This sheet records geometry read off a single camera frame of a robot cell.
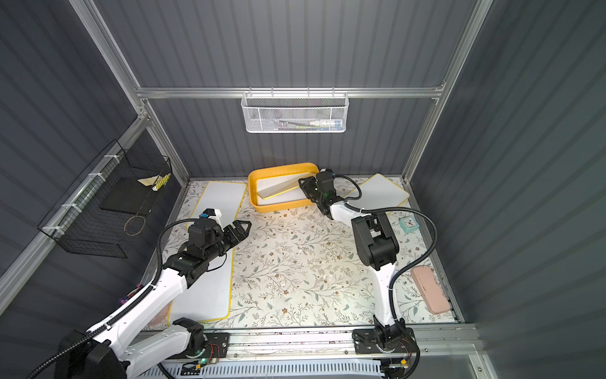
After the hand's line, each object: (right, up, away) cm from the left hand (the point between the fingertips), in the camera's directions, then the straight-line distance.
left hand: (247, 229), depth 80 cm
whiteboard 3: (+15, +13, +22) cm, 29 cm away
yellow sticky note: (-35, +17, +2) cm, 39 cm away
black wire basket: (-43, +6, -7) cm, 44 cm away
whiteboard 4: (+1, +16, +37) cm, 40 cm away
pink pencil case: (+65, -22, +4) cm, 69 cm away
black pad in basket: (-39, +12, -2) cm, 40 cm away
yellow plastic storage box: (-2, +24, +39) cm, 46 cm away
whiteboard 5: (+54, +14, +32) cm, 64 cm away
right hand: (+18, +19, +18) cm, 32 cm away
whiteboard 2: (-15, -25, +6) cm, 30 cm away
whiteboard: (-22, +12, +37) cm, 45 cm away
